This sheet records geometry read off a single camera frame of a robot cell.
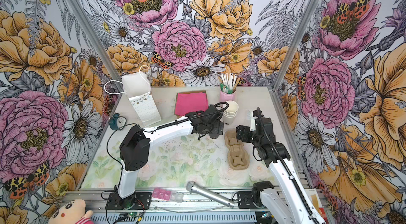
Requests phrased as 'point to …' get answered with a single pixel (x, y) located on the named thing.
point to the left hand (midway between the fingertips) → (213, 131)
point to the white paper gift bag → (137, 87)
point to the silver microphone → (192, 186)
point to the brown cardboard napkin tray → (190, 101)
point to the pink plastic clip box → (167, 195)
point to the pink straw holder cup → (224, 96)
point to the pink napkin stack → (186, 102)
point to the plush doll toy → (71, 212)
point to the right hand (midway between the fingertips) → (243, 132)
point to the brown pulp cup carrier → (238, 158)
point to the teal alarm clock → (116, 122)
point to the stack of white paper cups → (230, 113)
